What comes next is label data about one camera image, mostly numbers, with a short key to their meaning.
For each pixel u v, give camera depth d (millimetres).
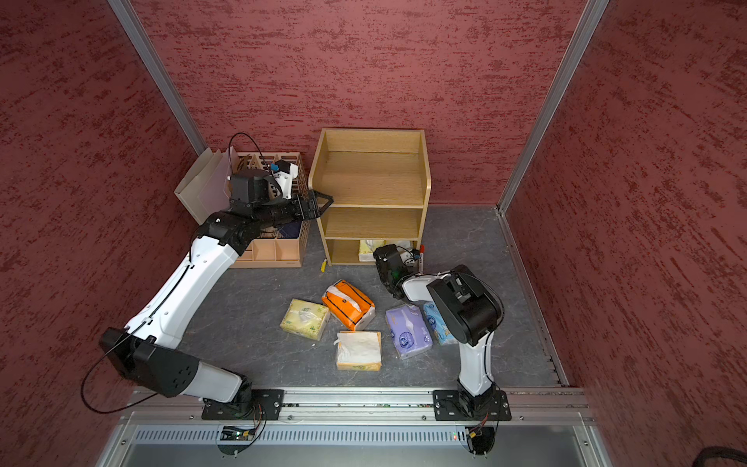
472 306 525
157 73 813
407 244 972
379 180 849
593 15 713
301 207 629
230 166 895
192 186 848
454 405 737
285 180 651
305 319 831
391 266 774
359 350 777
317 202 636
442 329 852
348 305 845
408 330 813
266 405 743
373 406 757
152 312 420
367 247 984
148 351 388
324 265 1010
